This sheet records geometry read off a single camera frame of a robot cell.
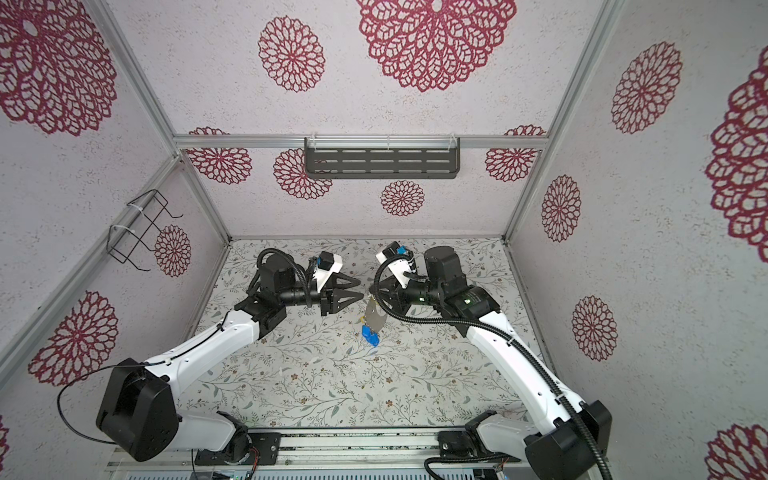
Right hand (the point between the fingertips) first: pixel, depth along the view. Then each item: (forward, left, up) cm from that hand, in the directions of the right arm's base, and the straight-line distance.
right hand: (374, 283), depth 68 cm
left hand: (+1, +4, -5) cm, 7 cm away
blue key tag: (-6, +1, -15) cm, 16 cm away
